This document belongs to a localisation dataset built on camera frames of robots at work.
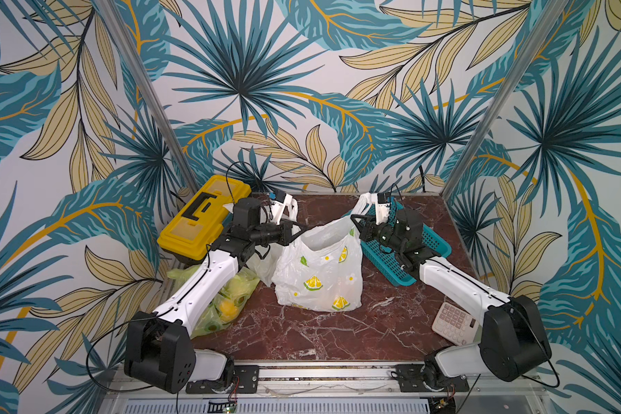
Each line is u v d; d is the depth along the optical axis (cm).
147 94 84
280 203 68
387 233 71
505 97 85
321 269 77
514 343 43
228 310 80
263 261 88
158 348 40
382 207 72
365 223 75
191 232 84
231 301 80
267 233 66
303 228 75
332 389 73
